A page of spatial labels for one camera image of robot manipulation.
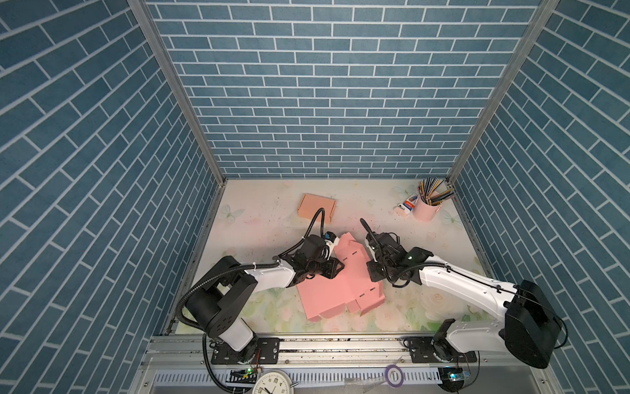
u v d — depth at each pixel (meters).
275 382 0.66
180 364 0.72
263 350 0.74
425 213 1.00
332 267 0.77
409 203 1.11
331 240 0.81
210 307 0.45
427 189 1.02
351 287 0.88
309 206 1.06
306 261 0.70
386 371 0.71
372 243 0.64
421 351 0.74
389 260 0.64
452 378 0.70
